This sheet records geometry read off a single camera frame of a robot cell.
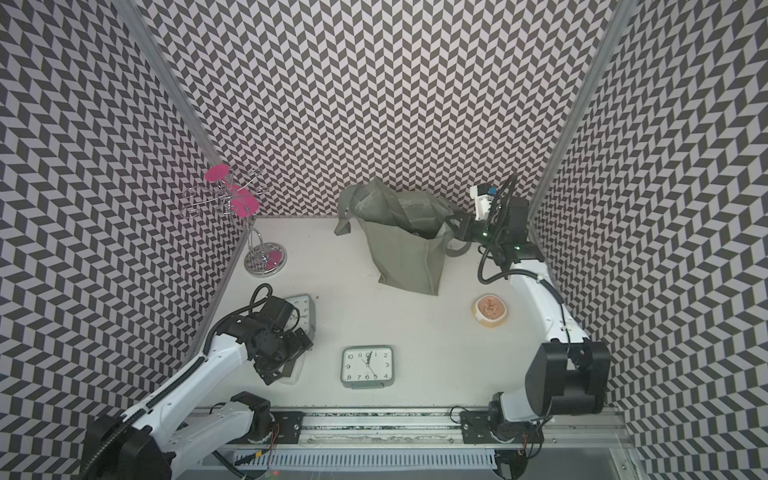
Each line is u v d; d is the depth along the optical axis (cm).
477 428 74
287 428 72
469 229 68
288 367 78
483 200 69
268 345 60
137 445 38
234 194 83
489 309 91
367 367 81
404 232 78
